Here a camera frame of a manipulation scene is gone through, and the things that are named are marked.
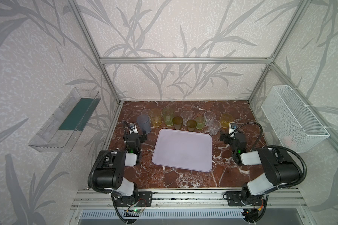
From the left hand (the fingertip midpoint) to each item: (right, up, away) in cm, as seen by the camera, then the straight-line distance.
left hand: (135, 129), depth 92 cm
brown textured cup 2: (+38, +2, +9) cm, 39 cm away
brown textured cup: (+28, +5, +6) cm, 29 cm away
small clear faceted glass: (+55, +1, +9) cm, 56 cm away
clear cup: (+52, +9, +13) cm, 54 cm away
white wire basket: (+83, +5, -28) cm, 87 cm away
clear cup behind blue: (+5, +12, +10) cm, 17 cm away
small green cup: (+45, +4, +12) cm, 47 cm away
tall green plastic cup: (+21, +10, +12) cm, 27 cm away
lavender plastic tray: (+32, -13, 0) cm, 35 cm away
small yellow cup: (+64, +7, +10) cm, 65 cm away
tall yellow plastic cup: (+11, +9, +15) cm, 20 cm away
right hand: (+63, +1, +2) cm, 63 cm away
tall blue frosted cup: (+4, +5, +7) cm, 10 cm away
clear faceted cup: (+34, +9, +14) cm, 38 cm away
